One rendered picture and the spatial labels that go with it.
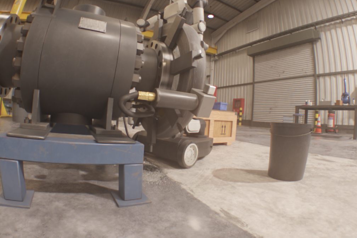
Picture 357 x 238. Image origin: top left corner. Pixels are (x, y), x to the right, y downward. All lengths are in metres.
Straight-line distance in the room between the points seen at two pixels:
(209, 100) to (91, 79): 0.52
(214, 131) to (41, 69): 2.06
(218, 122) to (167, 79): 1.56
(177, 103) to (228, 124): 1.88
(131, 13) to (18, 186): 13.32
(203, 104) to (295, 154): 0.69
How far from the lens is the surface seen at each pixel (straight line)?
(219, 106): 2.60
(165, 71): 0.97
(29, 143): 0.69
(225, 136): 2.57
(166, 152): 1.36
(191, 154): 1.35
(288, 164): 1.23
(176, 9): 1.66
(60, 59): 0.80
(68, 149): 0.68
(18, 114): 3.47
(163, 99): 0.71
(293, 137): 1.20
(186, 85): 0.89
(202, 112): 0.83
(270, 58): 11.13
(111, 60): 0.81
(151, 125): 1.12
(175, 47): 1.24
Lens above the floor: 0.37
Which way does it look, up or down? 3 degrees up
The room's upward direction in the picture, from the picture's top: 4 degrees clockwise
